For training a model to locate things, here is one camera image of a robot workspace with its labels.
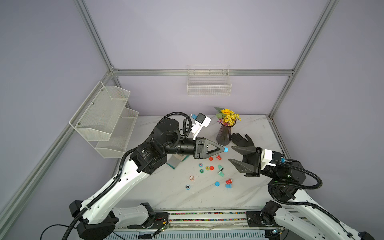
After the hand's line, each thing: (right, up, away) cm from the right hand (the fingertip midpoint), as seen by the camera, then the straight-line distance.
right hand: (229, 153), depth 52 cm
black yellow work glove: (+19, +1, +53) cm, 56 cm away
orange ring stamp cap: (-15, -21, +36) cm, 44 cm away
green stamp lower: (+3, -18, +36) cm, 41 cm away
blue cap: (0, -24, +34) cm, 41 cm away
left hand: (-4, +1, -2) cm, 5 cm away
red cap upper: (-2, -11, +44) cm, 45 cm away
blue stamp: (+7, -24, +32) cm, 41 cm away
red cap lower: (-2, -16, +39) cm, 42 cm away
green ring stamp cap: (-8, -17, +38) cm, 43 cm away
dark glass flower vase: (+7, +4, +45) cm, 46 cm away
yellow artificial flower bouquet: (+6, +15, +33) cm, 37 cm away
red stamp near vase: (+3, -10, +44) cm, 45 cm away
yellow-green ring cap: (-5, -16, +39) cm, 43 cm away
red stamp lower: (+8, -22, +33) cm, 41 cm away
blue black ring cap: (-16, -25, +32) cm, 44 cm away
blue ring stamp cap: (-9, -14, +41) cm, 44 cm away
